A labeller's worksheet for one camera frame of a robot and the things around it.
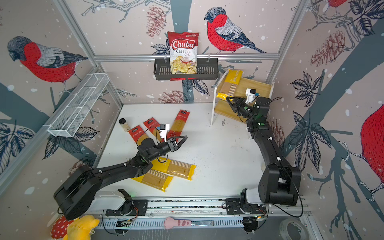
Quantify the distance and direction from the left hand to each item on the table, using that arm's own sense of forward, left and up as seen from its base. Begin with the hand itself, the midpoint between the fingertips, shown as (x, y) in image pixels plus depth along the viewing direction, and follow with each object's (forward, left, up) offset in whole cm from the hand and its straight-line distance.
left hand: (185, 139), depth 72 cm
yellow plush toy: (-33, +45, -17) cm, 58 cm away
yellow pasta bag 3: (-12, +18, -23) cm, 32 cm away
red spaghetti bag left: (+18, +35, -23) cm, 45 cm away
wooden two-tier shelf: (+30, -23, -9) cm, 39 cm away
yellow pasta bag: (+26, -23, +11) cm, 37 cm away
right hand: (+17, -19, +10) cm, 27 cm away
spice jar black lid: (+22, +43, -17) cm, 51 cm away
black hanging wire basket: (+47, -12, +10) cm, 50 cm away
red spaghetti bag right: (+27, +7, -21) cm, 35 cm away
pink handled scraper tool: (-32, +7, -22) cm, 39 cm away
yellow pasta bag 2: (-5, +7, -23) cm, 25 cm away
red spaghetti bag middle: (+27, +26, -23) cm, 44 cm away
